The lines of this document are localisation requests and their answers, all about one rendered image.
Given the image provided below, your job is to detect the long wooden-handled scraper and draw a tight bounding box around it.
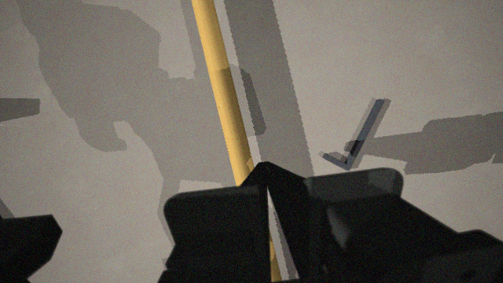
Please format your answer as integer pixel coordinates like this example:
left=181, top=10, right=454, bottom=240
left=191, top=0, right=282, bottom=282

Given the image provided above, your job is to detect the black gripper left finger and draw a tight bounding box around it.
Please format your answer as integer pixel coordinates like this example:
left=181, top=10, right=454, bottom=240
left=163, top=162, right=271, bottom=282

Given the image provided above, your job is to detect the grey l-shaped bar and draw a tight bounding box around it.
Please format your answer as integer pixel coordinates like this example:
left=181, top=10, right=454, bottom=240
left=322, top=98, right=385, bottom=171

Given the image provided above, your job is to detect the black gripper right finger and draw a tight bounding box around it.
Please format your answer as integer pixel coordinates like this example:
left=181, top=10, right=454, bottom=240
left=263, top=161, right=404, bottom=278

